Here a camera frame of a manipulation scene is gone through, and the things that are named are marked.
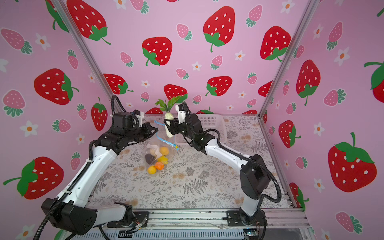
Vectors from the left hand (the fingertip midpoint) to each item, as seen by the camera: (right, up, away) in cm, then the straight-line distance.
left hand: (158, 128), depth 74 cm
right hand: (+4, +4, +1) cm, 6 cm away
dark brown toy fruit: (-10, -19, +16) cm, 27 cm away
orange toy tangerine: (-3, -22, +14) cm, 27 cm away
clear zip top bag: (+1, -5, -1) cm, 5 cm away
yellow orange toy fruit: (0, -14, +14) cm, 19 cm away
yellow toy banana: (-1, -19, +14) cm, 23 cm away
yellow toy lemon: (-7, -25, +12) cm, 29 cm away
